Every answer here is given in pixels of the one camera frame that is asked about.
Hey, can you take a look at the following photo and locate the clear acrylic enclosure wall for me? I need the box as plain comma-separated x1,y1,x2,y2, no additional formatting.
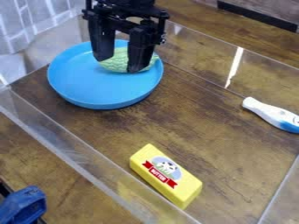
0,23,299,224

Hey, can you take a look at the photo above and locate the yellow toy butter block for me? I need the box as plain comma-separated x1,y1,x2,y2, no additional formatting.
130,143,204,209

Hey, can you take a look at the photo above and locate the blue round plastic tray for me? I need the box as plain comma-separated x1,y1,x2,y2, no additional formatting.
47,42,165,110

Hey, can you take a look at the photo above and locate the dark baseboard strip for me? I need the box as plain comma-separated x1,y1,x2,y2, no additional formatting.
218,0,299,33

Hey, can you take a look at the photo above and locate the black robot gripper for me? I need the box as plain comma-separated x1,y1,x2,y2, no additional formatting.
82,0,170,73

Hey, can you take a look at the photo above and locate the green bumpy toy gourd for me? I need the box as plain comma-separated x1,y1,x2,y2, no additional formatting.
99,47,161,73

